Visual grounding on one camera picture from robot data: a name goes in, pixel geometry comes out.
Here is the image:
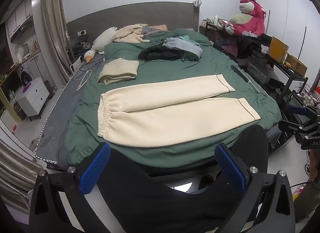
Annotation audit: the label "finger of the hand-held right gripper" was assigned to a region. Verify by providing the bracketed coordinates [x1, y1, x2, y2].
[278, 120, 316, 135]
[287, 105, 320, 123]

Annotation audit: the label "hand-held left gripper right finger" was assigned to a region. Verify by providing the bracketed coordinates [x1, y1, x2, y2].
[214, 143, 297, 233]

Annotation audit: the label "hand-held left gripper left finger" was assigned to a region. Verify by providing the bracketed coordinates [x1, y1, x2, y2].
[29, 142, 112, 233]

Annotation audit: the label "cream textured pants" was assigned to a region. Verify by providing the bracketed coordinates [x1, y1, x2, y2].
[97, 74, 262, 148]

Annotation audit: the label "person's right forearm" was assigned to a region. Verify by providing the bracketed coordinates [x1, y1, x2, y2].
[292, 184, 320, 223]

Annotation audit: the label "black metal rack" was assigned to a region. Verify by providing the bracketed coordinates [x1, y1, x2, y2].
[265, 53, 310, 126]

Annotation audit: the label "brown cardboard box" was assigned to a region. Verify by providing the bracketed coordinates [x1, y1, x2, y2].
[285, 53, 308, 77]

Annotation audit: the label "clear storage bin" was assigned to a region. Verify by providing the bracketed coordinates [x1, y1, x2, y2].
[246, 63, 270, 86]

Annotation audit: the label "person's black-trousered legs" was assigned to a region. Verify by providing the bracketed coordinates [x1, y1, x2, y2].
[96, 124, 269, 233]

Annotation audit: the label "yellow cardboard box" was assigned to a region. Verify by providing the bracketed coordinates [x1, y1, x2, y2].
[267, 36, 289, 63]

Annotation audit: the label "grey mattress with patterned trim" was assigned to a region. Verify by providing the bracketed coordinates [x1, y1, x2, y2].
[35, 58, 105, 171]

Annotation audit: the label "black clothes pile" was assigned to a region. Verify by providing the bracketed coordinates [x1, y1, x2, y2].
[236, 34, 273, 59]

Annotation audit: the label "beige curtain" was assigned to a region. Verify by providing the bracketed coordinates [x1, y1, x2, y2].
[40, 0, 75, 83]
[0, 138, 43, 213]

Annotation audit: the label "white wardrobe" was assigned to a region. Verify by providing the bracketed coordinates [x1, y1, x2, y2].
[255, 0, 320, 81]

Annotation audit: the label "white two-drawer nightstand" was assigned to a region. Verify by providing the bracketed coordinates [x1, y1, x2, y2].
[16, 76, 50, 121]

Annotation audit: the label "pink bear plush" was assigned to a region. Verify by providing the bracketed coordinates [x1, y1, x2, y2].
[216, 0, 266, 35]

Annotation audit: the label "folded cream garment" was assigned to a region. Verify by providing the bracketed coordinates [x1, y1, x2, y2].
[97, 58, 140, 85]

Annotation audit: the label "yellow-legged table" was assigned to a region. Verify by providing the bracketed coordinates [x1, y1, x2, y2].
[0, 85, 23, 123]

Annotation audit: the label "washing machine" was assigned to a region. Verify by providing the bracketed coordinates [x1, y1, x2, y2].
[19, 69, 34, 88]

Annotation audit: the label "green duvet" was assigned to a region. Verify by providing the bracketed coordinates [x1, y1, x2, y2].
[57, 28, 283, 171]

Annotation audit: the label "dark bedside shelf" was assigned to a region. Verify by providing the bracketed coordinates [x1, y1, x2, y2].
[199, 19, 220, 38]

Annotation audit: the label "white base cabinet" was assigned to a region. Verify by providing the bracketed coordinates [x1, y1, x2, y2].
[22, 50, 45, 81]

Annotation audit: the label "white goose plush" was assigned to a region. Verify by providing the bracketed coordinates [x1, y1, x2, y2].
[84, 26, 118, 63]

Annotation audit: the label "grey-blue garment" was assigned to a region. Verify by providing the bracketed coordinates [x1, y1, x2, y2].
[162, 37, 203, 59]

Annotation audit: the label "black jacket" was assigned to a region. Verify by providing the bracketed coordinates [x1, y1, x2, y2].
[137, 44, 200, 62]

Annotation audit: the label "cream sweater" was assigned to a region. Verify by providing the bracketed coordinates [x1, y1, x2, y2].
[114, 23, 150, 44]

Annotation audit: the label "grey headboard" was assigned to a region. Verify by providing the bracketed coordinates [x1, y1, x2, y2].
[66, 2, 202, 48]

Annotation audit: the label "black wire basket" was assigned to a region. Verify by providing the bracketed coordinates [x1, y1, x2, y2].
[295, 84, 320, 108]

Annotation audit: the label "white cable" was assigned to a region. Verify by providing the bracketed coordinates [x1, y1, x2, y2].
[74, 69, 92, 91]

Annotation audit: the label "white wall cabinets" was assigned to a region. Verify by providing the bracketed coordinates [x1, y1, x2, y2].
[6, 0, 34, 38]

